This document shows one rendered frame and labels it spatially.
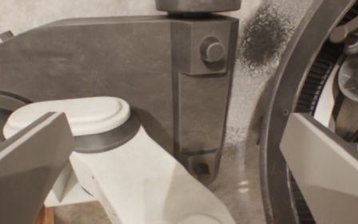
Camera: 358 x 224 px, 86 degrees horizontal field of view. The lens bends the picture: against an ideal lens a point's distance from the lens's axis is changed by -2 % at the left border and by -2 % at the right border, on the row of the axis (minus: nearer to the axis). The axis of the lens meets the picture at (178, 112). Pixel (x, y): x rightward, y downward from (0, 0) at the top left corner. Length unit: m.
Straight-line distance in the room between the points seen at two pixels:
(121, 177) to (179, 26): 0.30
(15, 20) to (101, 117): 0.42
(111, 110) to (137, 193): 0.15
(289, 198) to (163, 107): 0.33
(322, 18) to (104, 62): 0.42
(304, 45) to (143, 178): 0.35
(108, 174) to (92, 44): 0.27
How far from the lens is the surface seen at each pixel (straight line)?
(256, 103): 0.82
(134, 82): 0.48
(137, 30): 0.45
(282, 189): 0.41
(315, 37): 0.42
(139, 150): 0.34
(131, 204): 0.28
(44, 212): 0.94
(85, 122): 0.36
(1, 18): 0.71
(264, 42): 0.73
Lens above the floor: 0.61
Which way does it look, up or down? 58 degrees down
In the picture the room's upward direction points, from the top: 161 degrees clockwise
